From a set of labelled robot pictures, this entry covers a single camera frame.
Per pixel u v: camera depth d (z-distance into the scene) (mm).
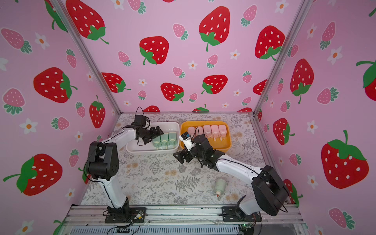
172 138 955
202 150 625
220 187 761
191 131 1005
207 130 1011
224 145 1009
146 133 860
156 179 859
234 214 661
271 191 438
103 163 513
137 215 718
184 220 731
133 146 987
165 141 956
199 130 1009
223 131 1009
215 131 1013
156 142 951
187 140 713
